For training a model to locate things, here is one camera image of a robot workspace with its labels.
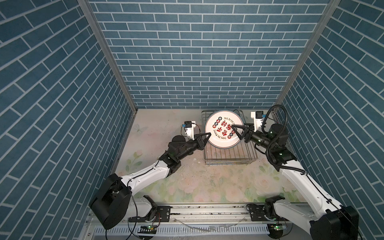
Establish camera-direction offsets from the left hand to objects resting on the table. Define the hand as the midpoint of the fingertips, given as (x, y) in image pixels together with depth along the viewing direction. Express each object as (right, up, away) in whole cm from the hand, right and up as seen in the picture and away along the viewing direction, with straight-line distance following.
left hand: (211, 135), depth 72 cm
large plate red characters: (+3, +6, +1) cm, 7 cm away
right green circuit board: (+32, -45, -1) cm, 55 cm away
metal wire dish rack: (+22, -13, +21) cm, 34 cm away
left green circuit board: (-31, -46, 0) cm, 56 cm away
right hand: (+11, +6, -1) cm, 12 cm away
